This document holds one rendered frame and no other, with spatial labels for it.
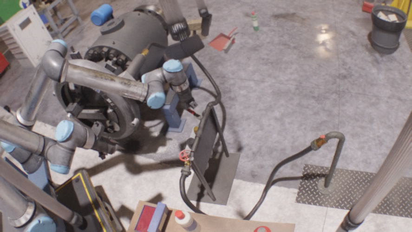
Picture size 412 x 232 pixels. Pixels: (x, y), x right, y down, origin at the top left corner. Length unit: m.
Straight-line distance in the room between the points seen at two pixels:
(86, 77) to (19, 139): 0.43
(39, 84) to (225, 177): 1.34
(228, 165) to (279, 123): 0.51
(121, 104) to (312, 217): 1.40
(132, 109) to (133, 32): 0.63
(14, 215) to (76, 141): 0.42
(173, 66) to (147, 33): 0.77
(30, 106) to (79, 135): 0.58
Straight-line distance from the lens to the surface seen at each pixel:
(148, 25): 2.13
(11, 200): 1.01
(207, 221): 1.23
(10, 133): 1.07
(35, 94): 1.49
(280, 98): 2.24
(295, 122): 2.06
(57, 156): 1.06
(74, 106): 1.94
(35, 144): 1.13
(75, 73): 1.20
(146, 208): 1.36
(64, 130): 1.02
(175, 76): 1.38
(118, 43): 1.92
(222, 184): 1.82
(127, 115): 1.70
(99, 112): 1.81
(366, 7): 3.74
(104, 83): 1.21
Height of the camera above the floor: 1.60
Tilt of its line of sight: 44 degrees down
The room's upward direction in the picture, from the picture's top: 23 degrees counter-clockwise
